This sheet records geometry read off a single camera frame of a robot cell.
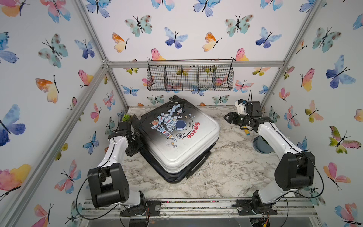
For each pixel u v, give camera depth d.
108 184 0.45
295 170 0.44
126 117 0.98
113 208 0.46
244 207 0.74
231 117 0.77
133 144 0.73
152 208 0.74
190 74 0.98
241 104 0.78
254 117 0.67
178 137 0.75
